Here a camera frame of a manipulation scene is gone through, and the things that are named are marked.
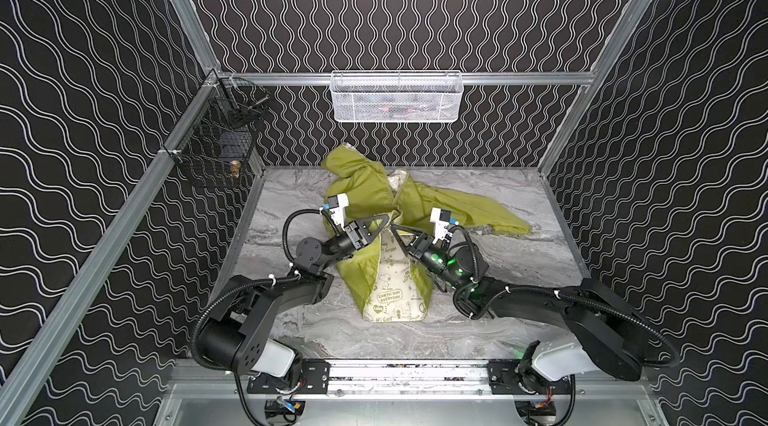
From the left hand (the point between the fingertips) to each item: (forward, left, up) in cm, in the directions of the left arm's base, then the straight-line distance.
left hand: (395, 222), depth 68 cm
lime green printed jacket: (0, +2, -31) cm, 31 cm away
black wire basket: (+31, +57, -3) cm, 65 cm away
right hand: (-1, +1, -3) cm, 4 cm away
